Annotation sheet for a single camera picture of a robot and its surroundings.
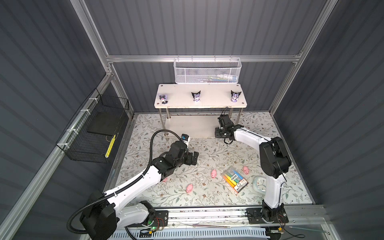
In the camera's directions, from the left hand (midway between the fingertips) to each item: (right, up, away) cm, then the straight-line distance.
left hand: (191, 151), depth 81 cm
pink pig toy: (+33, -13, +8) cm, 36 cm away
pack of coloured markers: (+25, -17, +4) cm, 30 cm away
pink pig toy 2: (+13, -14, +7) cm, 20 cm away
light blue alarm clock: (+37, -18, 0) cm, 41 cm away
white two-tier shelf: (0, +28, +44) cm, 52 cm away
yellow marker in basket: (-38, +8, -9) cm, 40 cm away
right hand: (+19, +10, +19) cm, 28 cm away
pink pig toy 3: (-9, -7, -23) cm, 26 cm away
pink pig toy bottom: (-1, -21, +2) cm, 21 cm away
